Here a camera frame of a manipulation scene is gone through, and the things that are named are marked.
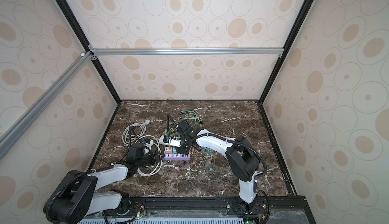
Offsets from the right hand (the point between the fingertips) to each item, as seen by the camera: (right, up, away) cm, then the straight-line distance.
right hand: (179, 146), depth 88 cm
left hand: (-7, -4, -1) cm, 8 cm away
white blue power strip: (-6, +6, -12) cm, 15 cm away
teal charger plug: (-3, -2, -3) cm, 4 cm away
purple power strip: (-3, -6, -1) cm, 6 cm away
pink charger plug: (-6, -1, -3) cm, 7 cm away
